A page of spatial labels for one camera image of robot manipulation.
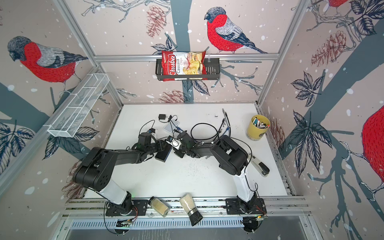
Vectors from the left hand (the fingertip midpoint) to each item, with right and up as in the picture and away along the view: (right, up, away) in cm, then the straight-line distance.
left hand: (165, 143), depth 94 cm
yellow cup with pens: (+58, +11, -3) cm, 59 cm away
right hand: (+5, -5, +2) cm, 7 cm away
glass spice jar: (+1, -27, -23) cm, 35 cm away
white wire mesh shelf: (-43, +23, -16) cm, 52 cm away
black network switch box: (0, -6, -6) cm, 9 cm away
